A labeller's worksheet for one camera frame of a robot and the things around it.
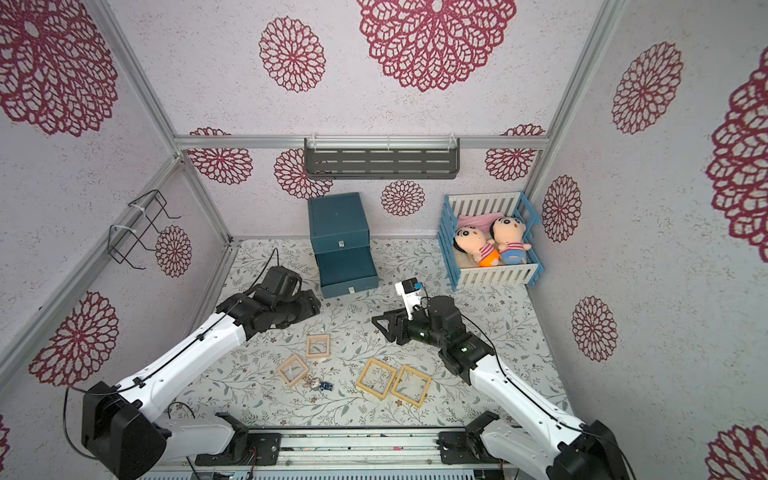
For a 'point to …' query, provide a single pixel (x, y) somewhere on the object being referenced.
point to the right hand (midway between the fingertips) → (384, 319)
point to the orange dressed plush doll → (471, 240)
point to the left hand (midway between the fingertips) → (312, 308)
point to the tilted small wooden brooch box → (293, 369)
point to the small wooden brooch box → (318, 346)
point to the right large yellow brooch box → (411, 385)
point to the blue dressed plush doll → (509, 231)
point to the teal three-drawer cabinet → (340, 238)
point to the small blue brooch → (328, 385)
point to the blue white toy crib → (479, 210)
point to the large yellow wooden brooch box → (377, 378)
